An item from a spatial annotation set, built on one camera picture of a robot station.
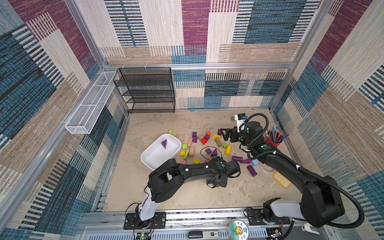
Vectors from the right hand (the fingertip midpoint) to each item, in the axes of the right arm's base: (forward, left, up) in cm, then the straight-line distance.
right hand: (229, 130), depth 85 cm
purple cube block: (-3, +11, -18) cm, 21 cm away
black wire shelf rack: (+37, +53, +2) cm, 65 cm away
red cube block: (+5, +14, -18) cm, 23 cm away
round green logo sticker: (-45, +1, -10) cm, 46 cm away
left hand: (-23, +5, -17) cm, 29 cm away
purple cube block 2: (+6, +20, -17) cm, 27 cm away
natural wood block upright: (-3, +21, -17) cm, 27 cm away
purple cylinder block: (-16, -14, -18) cm, 28 cm away
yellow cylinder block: (-2, -2, -17) cm, 17 cm away
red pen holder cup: (+2, -30, -11) cm, 32 cm away
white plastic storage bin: (0, +39, -18) cm, 43 cm away
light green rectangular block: (+14, +36, -18) cm, 43 cm away
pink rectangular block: (-10, +26, -18) cm, 33 cm away
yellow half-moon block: (+7, +5, -16) cm, 18 cm away
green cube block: (-1, +26, -15) cm, 30 cm away
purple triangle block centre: (-5, +7, -16) cm, 19 cm away
